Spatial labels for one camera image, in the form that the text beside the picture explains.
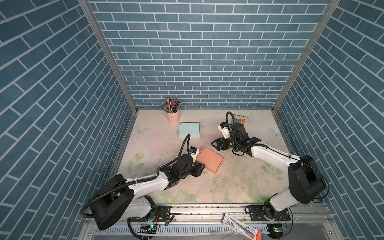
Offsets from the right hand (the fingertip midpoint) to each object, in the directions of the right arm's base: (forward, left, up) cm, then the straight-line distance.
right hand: (214, 140), depth 87 cm
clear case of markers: (+29, -19, -11) cm, 36 cm away
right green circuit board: (-40, -30, -14) cm, 52 cm away
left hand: (-13, +6, -6) cm, 16 cm away
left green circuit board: (-44, +30, -14) cm, 55 cm away
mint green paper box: (+15, +20, -9) cm, 27 cm away
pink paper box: (-8, +1, -10) cm, 13 cm away
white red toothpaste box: (-40, -15, -12) cm, 44 cm away
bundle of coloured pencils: (+29, +32, 0) cm, 43 cm away
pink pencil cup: (+21, +30, -6) cm, 37 cm away
